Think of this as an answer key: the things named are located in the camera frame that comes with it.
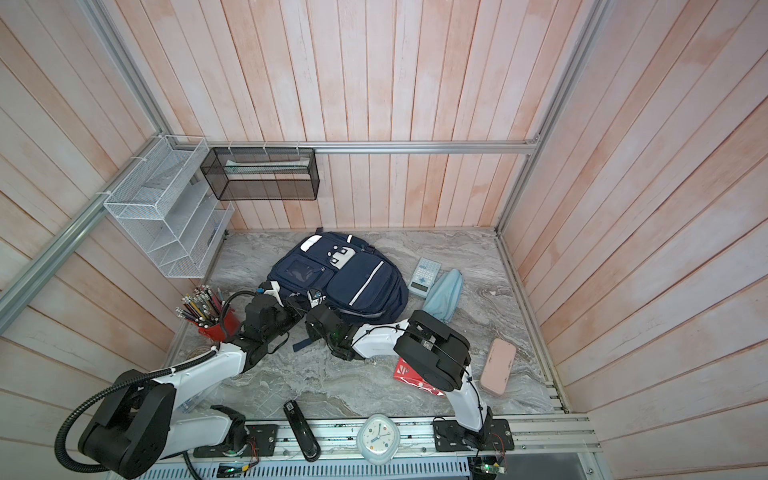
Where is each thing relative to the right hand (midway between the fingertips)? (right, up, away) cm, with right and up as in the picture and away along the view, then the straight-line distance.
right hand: (312, 313), depth 91 cm
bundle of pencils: (-27, +4, -12) cm, 30 cm away
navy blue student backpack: (+9, +13, +8) cm, 18 cm away
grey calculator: (+37, +10, +13) cm, 41 cm away
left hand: (0, +3, -3) cm, 5 cm away
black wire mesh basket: (-21, +48, +15) cm, 54 cm away
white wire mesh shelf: (-36, +30, -12) cm, 48 cm away
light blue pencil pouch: (+42, +5, +6) cm, 43 cm away
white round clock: (+20, -27, -19) cm, 39 cm away
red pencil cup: (-22, -2, -8) cm, 24 cm away
